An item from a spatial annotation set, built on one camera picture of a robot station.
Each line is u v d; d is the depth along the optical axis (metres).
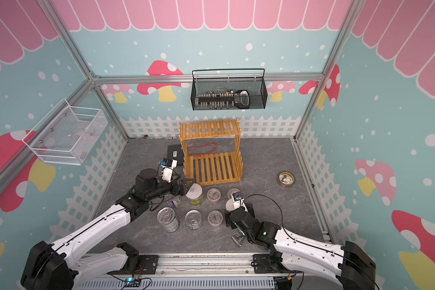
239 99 0.89
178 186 0.70
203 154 1.09
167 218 0.76
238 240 0.79
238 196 0.69
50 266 0.39
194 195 0.85
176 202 0.88
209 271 0.74
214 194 0.89
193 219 0.81
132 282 0.72
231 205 0.78
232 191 0.89
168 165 0.68
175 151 1.10
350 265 0.43
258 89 0.95
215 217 0.81
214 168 1.03
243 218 0.58
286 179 1.00
